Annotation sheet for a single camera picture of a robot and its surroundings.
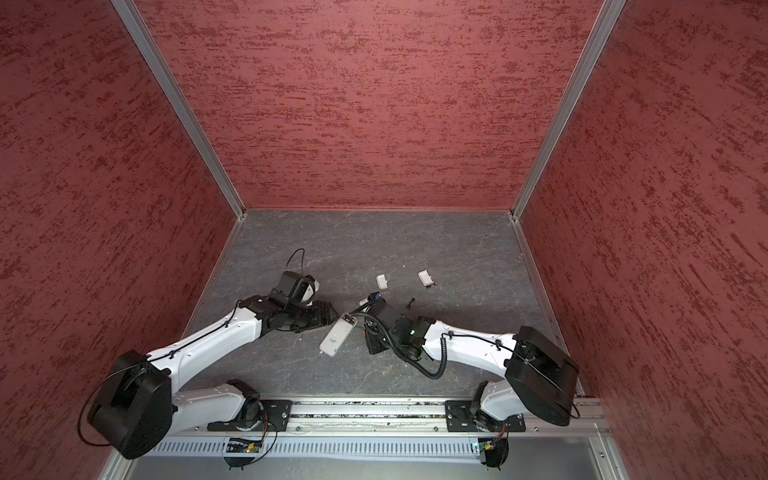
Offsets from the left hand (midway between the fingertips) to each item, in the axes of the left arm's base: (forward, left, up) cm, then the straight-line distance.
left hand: (328, 324), depth 84 cm
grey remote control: (-1, -2, -4) cm, 5 cm away
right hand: (-6, -12, 0) cm, 13 cm away
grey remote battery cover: (+18, -15, -6) cm, 24 cm away
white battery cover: (+19, -30, -6) cm, 36 cm away
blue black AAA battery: (+10, -24, -6) cm, 27 cm away
